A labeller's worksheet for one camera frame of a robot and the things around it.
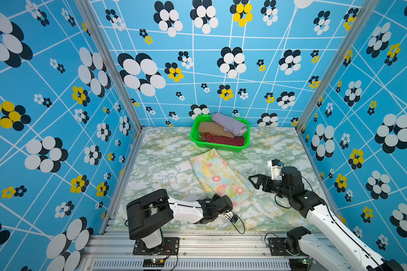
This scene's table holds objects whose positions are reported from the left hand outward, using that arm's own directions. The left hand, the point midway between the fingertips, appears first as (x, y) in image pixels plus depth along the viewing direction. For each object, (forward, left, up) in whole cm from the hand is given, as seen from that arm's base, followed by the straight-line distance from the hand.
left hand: (223, 196), depth 87 cm
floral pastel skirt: (+10, +2, 0) cm, 11 cm away
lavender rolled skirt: (+43, -6, +11) cm, 45 cm away
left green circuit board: (-28, +31, -4) cm, 42 cm away
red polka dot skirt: (+34, -10, +5) cm, 35 cm away
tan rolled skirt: (+40, +5, +10) cm, 42 cm away
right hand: (+3, -16, +13) cm, 21 cm away
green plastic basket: (+38, +16, +4) cm, 41 cm away
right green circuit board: (-28, -34, 0) cm, 44 cm away
